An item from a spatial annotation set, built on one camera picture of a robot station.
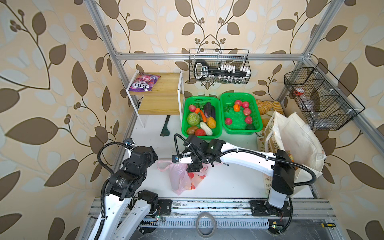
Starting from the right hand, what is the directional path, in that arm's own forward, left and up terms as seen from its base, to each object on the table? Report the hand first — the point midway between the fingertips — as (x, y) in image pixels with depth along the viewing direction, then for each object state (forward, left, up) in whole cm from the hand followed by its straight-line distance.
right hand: (187, 159), depth 77 cm
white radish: (+25, -13, -9) cm, 29 cm away
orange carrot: (+45, -7, -11) cm, 47 cm away
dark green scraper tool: (+26, +17, -12) cm, 33 cm away
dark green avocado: (+26, -42, -8) cm, 50 cm away
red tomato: (+22, -8, -7) cm, 24 cm away
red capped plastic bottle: (+28, -63, +20) cm, 71 cm away
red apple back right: (+48, -44, -9) cm, 66 cm away
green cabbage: (+32, -3, -6) cm, 33 cm away
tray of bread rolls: (+43, -59, -9) cm, 73 cm away
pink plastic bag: (-8, +3, -6) cm, 11 cm away
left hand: (+1, +19, +9) cm, 21 cm away
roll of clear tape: (-27, -8, -14) cm, 31 cm away
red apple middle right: (+40, -43, -8) cm, 59 cm away
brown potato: (+25, -2, -8) cm, 26 cm away
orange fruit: (+44, -36, -9) cm, 58 cm away
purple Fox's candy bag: (+38, +24, +21) cm, 50 cm away
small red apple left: (+32, -28, -10) cm, 44 cm away
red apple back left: (+50, -39, -8) cm, 64 cm away
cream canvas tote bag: (+10, -57, +4) cm, 58 cm away
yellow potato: (+30, -16, -7) cm, 35 cm away
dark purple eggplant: (+41, -15, -7) cm, 44 cm away
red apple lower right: (+33, -43, -9) cm, 55 cm away
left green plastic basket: (+48, -1, -7) cm, 49 cm away
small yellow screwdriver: (-29, -66, -13) cm, 73 cm away
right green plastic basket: (+43, -40, -13) cm, 60 cm away
